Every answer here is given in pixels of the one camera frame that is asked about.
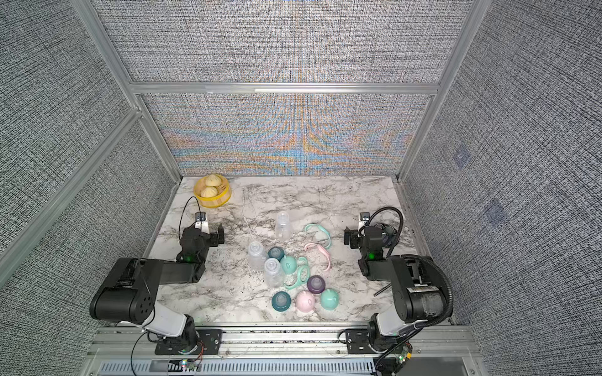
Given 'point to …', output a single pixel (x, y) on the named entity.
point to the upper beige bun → (212, 180)
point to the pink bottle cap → (305, 301)
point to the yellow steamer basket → (224, 193)
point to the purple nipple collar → (316, 284)
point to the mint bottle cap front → (329, 299)
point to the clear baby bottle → (283, 229)
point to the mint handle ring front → (304, 262)
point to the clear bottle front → (273, 273)
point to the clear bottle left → (256, 255)
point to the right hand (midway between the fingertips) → (361, 220)
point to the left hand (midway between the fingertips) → (211, 222)
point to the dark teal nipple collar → (281, 301)
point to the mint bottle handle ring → (324, 229)
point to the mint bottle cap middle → (288, 264)
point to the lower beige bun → (208, 192)
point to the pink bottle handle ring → (320, 249)
